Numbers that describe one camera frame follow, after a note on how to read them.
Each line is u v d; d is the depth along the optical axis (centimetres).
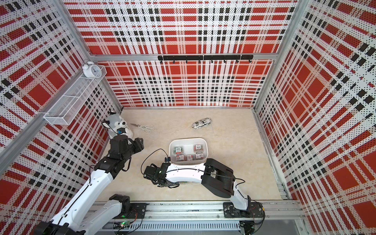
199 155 91
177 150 93
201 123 108
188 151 96
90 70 80
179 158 91
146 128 108
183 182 52
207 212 75
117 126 88
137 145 71
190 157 91
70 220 40
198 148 95
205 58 88
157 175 58
